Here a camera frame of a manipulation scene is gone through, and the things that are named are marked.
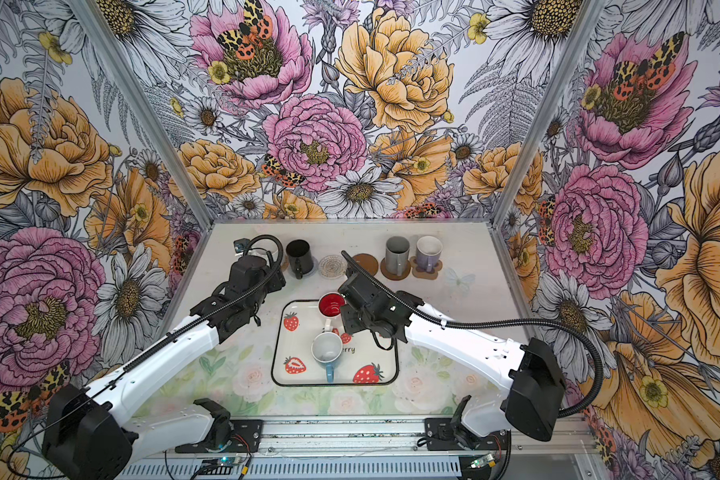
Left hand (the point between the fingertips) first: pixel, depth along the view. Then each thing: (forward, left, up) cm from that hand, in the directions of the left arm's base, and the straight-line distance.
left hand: (268, 275), depth 82 cm
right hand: (-13, -23, -4) cm, 27 cm away
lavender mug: (+19, -48, -14) cm, 54 cm away
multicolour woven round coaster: (+17, -15, -19) cm, 30 cm away
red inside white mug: (-1, -15, -15) cm, 21 cm away
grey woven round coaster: (+17, -9, -19) cm, 27 cm away
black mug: (+15, -5, -11) cm, 19 cm away
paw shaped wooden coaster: (+13, -46, -18) cm, 51 cm away
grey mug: (+15, -37, -8) cm, 41 cm away
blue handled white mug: (-14, -16, -15) cm, 26 cm away
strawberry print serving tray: (-18, -25, -16) cm, 35 cm away
